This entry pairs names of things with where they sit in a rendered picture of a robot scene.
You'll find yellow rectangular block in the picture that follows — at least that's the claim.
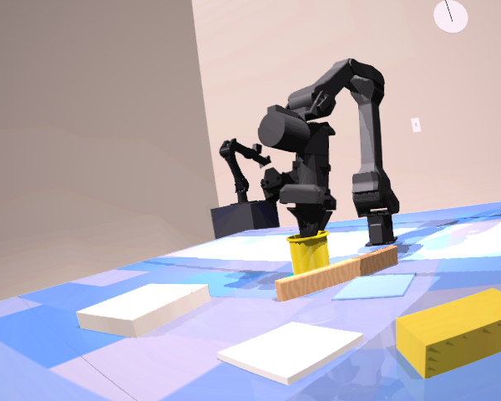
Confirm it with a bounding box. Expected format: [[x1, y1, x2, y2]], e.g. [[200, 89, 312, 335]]
[[396, 288, 501, 379]]

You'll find light wooden plank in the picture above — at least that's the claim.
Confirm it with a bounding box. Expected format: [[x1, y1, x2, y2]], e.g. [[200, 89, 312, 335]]
[[275, 246, 398, 302]]

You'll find yellow cup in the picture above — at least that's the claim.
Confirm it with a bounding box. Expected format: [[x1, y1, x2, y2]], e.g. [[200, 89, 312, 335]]
[[286, 231, 330, 275]]

